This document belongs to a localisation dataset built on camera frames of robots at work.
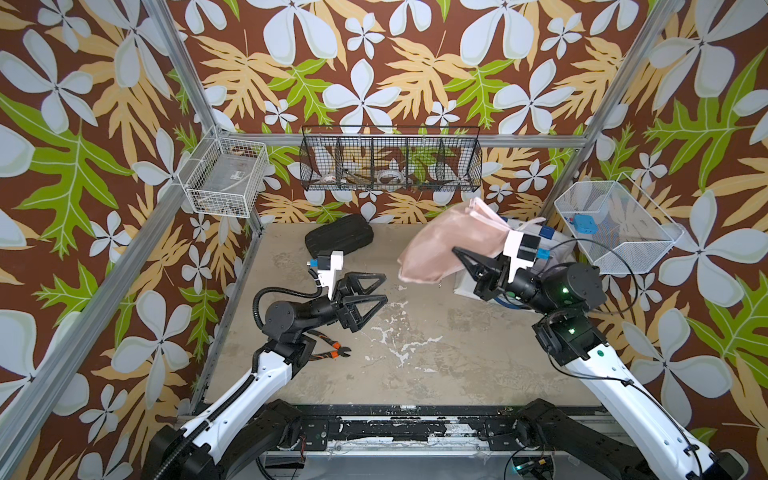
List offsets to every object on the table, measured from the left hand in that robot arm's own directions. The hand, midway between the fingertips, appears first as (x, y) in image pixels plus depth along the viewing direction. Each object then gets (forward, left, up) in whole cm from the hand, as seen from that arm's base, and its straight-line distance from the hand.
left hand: (385, 291), depth 57 cm
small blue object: (+31, -59, -12) cm, 67 cm away
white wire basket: (+41, +48, -4) cm, 63 cm away
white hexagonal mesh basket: (+26, -66, -10) cm, 71 cm away
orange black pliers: (+2, +13, -38) cm, 40 cm away
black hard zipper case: (+45, +16, -33) cm, 58 cm away
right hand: (+4, -13, +8) cm, 16 cm away
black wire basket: (+54, -2, -6) cm, 55 cm away
